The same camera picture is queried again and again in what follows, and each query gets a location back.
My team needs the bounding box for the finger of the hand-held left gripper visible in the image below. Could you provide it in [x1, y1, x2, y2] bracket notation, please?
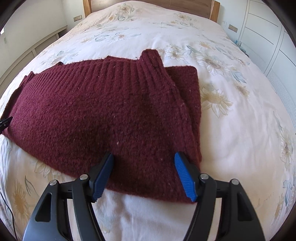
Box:
[0, 117, 13, 135]

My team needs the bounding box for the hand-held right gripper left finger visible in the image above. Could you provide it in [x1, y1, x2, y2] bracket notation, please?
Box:
[23, 152, 114, 241]

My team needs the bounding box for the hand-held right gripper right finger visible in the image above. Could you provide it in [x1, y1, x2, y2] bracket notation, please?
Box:
[174, 152, 266, 241]

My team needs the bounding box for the maroon knitted sweater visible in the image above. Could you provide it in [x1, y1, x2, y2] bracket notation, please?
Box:
[2, 49, 202, 205]

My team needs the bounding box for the bed with floral duvet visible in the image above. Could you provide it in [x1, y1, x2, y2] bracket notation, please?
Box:
[0, 0, 296, 241]

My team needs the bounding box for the white wardrobe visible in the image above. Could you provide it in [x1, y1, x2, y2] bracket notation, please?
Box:
[239, 0, 296, 116]

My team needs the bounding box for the wooden headboard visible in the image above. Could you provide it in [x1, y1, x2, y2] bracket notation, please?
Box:
[83, 0, 220, 24]

